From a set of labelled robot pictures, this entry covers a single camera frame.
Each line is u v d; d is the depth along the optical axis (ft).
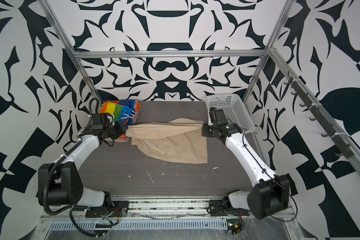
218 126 1.98
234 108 3.76
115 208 2.39
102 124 2.25
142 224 2.13
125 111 3.34
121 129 2.55
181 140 3.25
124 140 3.22
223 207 2.42
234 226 2.33
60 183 1.40
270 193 1.30
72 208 1.60
